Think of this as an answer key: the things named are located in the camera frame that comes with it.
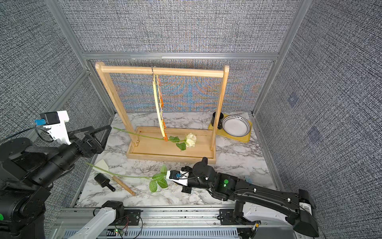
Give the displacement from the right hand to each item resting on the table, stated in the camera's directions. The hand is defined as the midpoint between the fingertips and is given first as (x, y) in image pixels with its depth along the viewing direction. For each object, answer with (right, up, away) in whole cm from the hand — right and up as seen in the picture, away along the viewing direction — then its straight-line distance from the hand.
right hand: (170, 173), depth 64 cm
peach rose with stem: (-4, -1, -3) cm, 5 cm away
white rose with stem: (+8, +12, +14) cm, 21 cm away
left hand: (-18, +20, -18) cm, 33 cm away
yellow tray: (+24, +19, +48) cm, 57 cm away
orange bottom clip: (-3, +14, +7) cm, 16 cm away
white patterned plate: (+43, +21, +46) cm, 66 cm away
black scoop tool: (-40, -11, +19) cm, 46 cm away
